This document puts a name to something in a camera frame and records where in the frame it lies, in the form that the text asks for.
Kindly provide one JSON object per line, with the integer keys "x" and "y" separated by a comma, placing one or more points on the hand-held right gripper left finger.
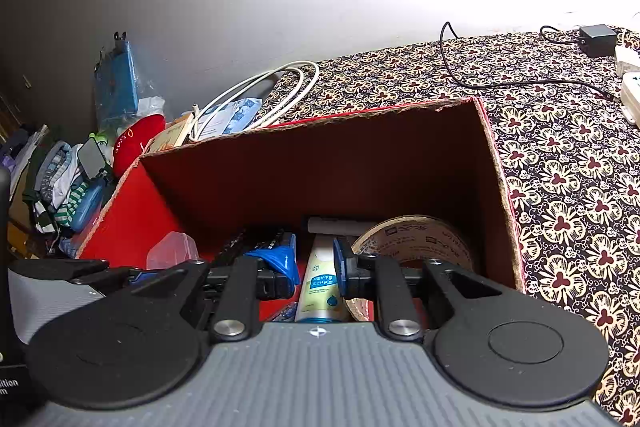
{"x": 280, "y": 262}

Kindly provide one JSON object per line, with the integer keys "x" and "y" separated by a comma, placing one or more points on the red plush cushion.
{"x": 135, "y": 142}

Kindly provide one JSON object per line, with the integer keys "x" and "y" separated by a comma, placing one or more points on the white hand cream tube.
{"x": 320, "y": 287}

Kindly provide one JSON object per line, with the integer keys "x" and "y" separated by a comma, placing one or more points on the small black-framed mirror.
{"x": 91, "y": 157}

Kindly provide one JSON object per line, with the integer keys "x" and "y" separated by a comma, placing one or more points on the blue white paper packet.
{"x": 230, "y": 114}

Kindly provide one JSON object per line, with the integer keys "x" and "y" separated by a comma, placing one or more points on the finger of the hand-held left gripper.
{"x": 140, "y": 277}

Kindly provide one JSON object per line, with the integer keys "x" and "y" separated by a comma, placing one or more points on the printed white tape roll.
{"x": 415, "y": 237}

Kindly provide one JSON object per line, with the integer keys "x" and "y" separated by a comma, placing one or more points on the black key fob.
{"x": 260, "y": 239}

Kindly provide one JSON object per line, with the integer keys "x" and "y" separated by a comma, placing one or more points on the striped cloth pile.
{"x": 55, "y": 177}

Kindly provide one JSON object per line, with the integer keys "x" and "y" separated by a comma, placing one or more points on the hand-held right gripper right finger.
{"x": 342, "y": 264}

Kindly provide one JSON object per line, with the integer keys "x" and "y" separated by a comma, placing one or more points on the clear plastic box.
{"x": 170, "y": 252}

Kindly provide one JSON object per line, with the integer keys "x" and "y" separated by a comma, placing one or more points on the blue oval case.
{"x": 87, "y": 207}

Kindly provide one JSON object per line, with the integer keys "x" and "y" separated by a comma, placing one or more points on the blue packet in plastic bag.
{"x": 117, "y": 87}

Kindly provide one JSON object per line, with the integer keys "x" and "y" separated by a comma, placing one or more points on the white purple paper pile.
{"x": 20, "y": 157}

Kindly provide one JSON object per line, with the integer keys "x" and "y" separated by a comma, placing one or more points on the black power adapter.
{"x": 597, "y": 39}

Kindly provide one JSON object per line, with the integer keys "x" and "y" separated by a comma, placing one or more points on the red cardboard box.
{"x": 325, "y": 167}

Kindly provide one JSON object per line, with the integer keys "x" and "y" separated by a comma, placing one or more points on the floral patterned cloth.
{"x": 575, "y": 207}

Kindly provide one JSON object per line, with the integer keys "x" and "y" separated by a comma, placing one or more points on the white power strip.
{"x": 632, "y": 97}

